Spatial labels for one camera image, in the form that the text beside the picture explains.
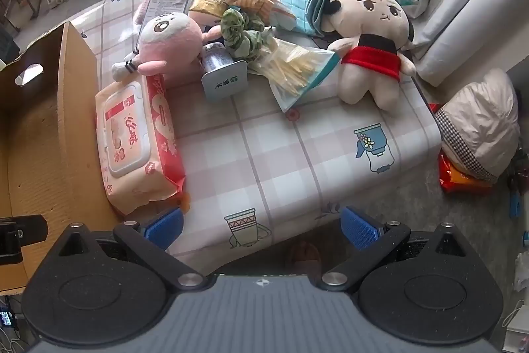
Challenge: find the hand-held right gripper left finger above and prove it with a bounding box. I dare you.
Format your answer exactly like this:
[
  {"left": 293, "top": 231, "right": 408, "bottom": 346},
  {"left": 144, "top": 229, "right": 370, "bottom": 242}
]
[{"left": 56, "top": 207, "right": 209, "bottom": 291}]

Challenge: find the brown cardboard box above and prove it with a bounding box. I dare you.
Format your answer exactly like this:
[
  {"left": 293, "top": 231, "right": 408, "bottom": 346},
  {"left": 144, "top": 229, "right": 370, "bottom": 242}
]
[{"left": 0, "top": 21, "right": 125, "bottom": 296}]

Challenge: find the beige houndstooth cushion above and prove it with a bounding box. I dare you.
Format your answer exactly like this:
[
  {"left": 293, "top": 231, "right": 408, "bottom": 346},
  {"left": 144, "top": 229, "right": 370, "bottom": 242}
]
[{"left": 437, "top": 67, "right": 522, "bottom": 185}]

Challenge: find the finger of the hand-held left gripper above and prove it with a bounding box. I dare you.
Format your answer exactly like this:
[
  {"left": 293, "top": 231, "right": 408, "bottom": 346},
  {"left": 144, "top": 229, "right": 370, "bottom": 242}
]
[{"left": 0, "top": 214, "right": 49, "bottom": 265}]

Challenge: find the zip bag of wooden sticks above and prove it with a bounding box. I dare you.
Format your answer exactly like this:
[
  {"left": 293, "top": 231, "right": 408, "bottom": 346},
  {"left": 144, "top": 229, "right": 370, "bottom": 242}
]
[{"left": 248, "top": 39, "right": 345, "bottom": 114}]

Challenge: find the black-haired plush doll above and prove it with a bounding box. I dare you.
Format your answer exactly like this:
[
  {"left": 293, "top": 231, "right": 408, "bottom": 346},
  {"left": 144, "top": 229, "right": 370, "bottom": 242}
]
[{"left": 320, "top": 0, "right": 418, "bottom": 112}]

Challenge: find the orange snack bag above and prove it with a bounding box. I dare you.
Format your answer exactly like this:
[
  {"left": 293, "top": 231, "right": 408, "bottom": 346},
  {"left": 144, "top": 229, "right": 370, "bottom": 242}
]
[{"left": 438, "top": 152, "right": 494, "bottom": 195}]

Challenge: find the checked printed tablecloth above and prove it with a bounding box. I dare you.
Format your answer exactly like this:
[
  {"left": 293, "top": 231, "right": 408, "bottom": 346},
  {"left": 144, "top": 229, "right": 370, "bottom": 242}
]
[{"left": 68, "top": 0, "right": 443, "bottom": 267}]

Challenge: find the green scrunchie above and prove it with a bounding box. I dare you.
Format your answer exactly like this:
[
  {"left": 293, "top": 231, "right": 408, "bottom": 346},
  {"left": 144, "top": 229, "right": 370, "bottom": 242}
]
[{"left": 220, "top": 7, "right": 274, "bottom": 63}]

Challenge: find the pink plush toy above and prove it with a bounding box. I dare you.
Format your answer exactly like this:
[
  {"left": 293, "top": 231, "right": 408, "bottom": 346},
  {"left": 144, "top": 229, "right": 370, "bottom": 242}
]
[{"left": 111, "top": 14, "right": 224, "bottom": 83}]

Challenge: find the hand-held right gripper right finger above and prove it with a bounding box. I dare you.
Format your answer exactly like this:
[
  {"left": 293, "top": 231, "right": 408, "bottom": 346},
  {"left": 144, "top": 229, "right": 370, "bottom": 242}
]
[{"left": 316, "top": 206, "right": 472, "bottom": 292}]

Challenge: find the pink wet wipes pack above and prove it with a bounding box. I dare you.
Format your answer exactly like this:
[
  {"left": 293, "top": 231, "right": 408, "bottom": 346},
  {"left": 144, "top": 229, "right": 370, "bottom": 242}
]
[{"left": 95, "top": 74, "right": 187, "bottom": 214}]

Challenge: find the white yogurt cup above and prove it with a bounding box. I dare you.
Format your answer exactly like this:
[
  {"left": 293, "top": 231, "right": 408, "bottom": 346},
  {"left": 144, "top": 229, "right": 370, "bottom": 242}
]
[{"left": 201, "top": 43, "right": 249, "bottom": 103}]

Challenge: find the pale sofa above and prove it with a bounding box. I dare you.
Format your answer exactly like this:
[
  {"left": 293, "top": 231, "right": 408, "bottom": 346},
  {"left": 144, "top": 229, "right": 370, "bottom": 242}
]
[{"left": 412, "top": 0, "right": 529, "bottom": 88}]

